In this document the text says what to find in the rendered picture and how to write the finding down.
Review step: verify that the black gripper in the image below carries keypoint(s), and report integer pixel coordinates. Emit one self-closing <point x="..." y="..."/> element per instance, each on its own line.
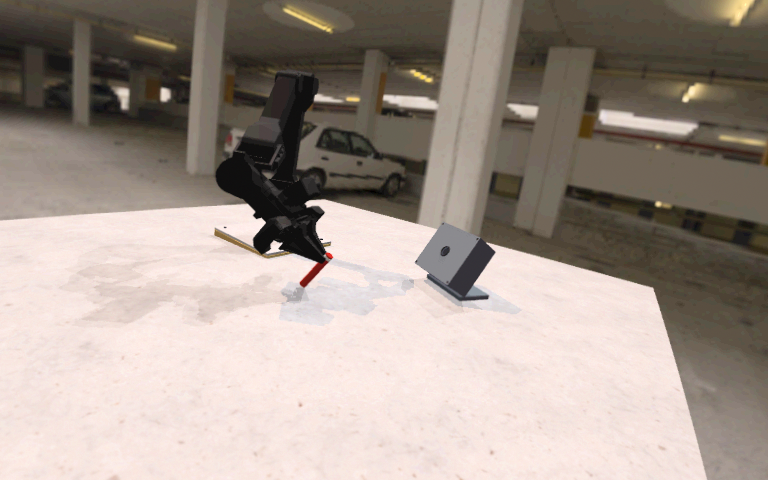
<point x="297" y="231"/>

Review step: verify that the red peg with white band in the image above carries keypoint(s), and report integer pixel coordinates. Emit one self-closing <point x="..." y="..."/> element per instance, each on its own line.
<point x="315" y="270"/>

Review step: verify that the grey sloped panel with hole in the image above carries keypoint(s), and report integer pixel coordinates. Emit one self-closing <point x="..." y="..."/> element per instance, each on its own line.
<point x="455" y="259"/>

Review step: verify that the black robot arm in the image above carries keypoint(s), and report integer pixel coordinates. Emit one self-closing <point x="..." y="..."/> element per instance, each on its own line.
<point x="273" y="142"/>

